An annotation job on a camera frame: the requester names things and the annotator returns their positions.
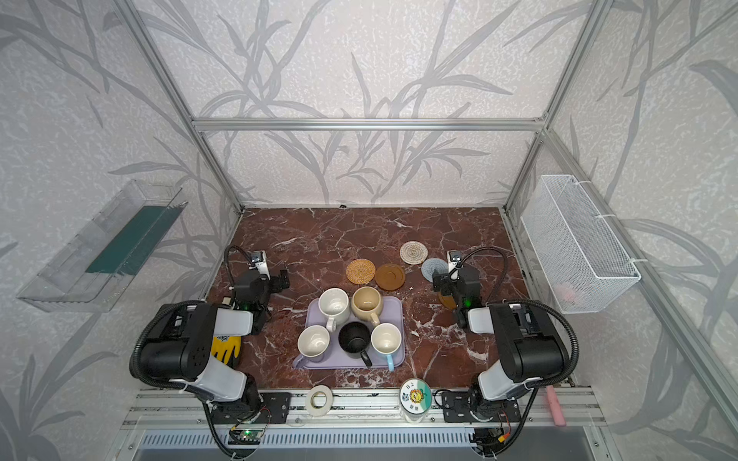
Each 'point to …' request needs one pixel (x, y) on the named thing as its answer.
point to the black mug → (355, 337)
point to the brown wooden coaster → (389, 277)
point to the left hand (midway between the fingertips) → (270, 266)
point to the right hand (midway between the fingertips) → (451, 266)
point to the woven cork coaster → (360, 271)
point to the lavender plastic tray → (392, 313)
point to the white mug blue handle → (385, 339)
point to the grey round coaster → (431, 264)
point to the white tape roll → (324, 410)
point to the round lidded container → (415, 397)
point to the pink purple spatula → (558, 416)
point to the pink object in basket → (566, 293)
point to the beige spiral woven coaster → (413, 253)
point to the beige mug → (367, 303)
